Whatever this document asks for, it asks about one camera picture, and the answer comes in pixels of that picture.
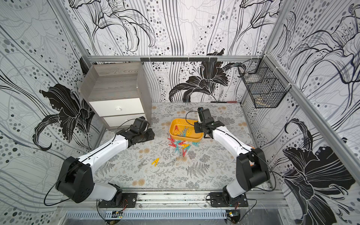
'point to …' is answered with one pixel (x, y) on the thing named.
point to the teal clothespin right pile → (196, 144)
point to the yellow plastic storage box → (183, 129)
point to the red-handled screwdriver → (226, 101)
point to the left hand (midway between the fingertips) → (154, 137)
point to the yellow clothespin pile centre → (185, 146)
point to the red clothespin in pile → (172, 140)
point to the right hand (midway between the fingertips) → (200, 123)
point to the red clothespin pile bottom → (184, 153)
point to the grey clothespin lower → (141, 165)
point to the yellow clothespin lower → (155, 161)
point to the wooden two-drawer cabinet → (119, 93)
